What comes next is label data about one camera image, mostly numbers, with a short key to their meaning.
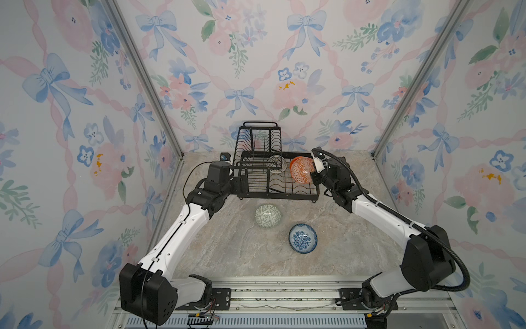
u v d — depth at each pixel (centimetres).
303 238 86
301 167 88
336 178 64
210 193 57
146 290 38
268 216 95
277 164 82
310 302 75
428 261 42
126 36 75
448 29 73
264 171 88
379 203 54
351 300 72
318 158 71
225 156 69
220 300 74
